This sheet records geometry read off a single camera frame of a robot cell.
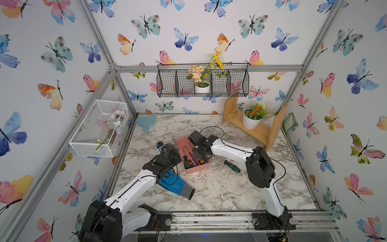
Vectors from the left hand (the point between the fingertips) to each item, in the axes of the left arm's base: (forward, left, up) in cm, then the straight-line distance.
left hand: (179, 154), depth 86 cm
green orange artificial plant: (+19, -45, +13) cm, 51 cm away
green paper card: (+30, -78, -10) cm, 84 cm away
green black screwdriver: (-4, -30, -8) cm, 32 cm away
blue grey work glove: (-12, +4, -9) cm, 16 cm away
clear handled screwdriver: (+1, -8, -9) cm, 12 cm away
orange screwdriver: (-1, -12, -7) cm, 14 cm away
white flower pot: (+20, -44, +2) cm, 48 cm away
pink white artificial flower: (+4, +29, +22) cm, 36 cm away
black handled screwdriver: (-1, -4, -8) cm, 9 cm away
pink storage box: (-1, -6, -9) cm, 11 cm away
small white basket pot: (+33, -16, +20) cm, 41 cm away
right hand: (+5, -11, -4) cm, 13 cm away
